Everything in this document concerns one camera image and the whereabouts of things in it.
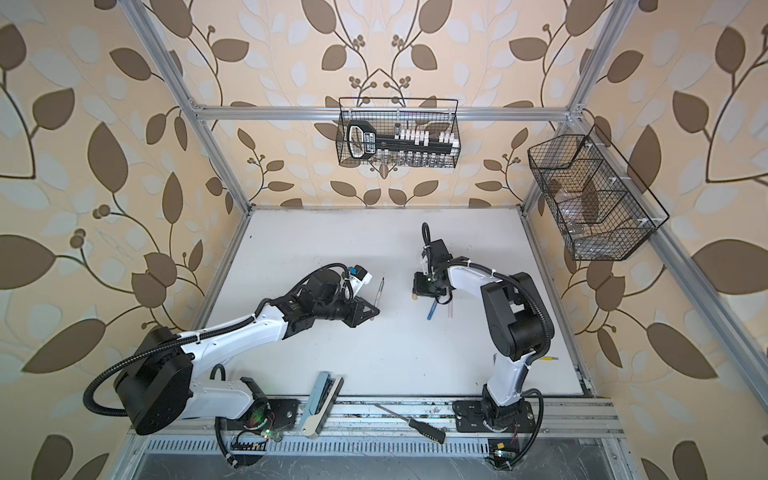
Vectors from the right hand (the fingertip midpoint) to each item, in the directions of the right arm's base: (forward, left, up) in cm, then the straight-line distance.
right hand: (418, 292), depth 95 cm
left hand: (-11, +12, +12) cm, 20 cm away
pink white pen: (-6, -10, -2) cm, 12 cm away
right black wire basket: (+4, -45, +33) cm, 55 cm away
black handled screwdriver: (-38, +1, 0) cm, 38 cm away
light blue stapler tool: (-30, +27, 0) cm, 41 cm away
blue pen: (-5, -5, -1) cm, 7 cm away
